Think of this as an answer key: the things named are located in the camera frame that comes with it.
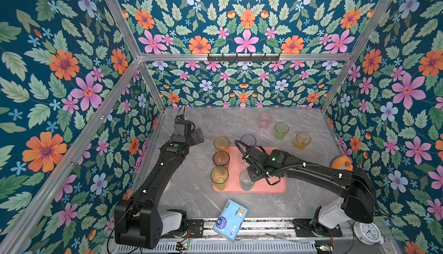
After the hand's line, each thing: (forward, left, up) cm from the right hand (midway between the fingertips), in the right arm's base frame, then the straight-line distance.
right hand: (251, 172), depth 79 cm
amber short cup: (+24, -33, -9) cm, 41 cm away
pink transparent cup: (+41, -12, -9) cm, 44 cm away
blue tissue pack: (-19, +10, -5) cm, 22 cm away
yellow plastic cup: (+16, +15, +2) cm, 22 cm away
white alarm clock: (-23, -47, -8) cm, 53 cm away
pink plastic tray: (-2, +9, -11) cm, 14 cm away
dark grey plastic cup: (+9, +15, -2) cm, 18 cm away
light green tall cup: (0, +16, -4) cm, 16 cm away
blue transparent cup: (+17, +1, +2) cm, 17 cm away
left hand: (+17, +28, +11) cm, 35 cm away
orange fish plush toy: (+9, -50, -8) cm, 51 cm away
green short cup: (+30, -20, -4) cm, 36 cm away
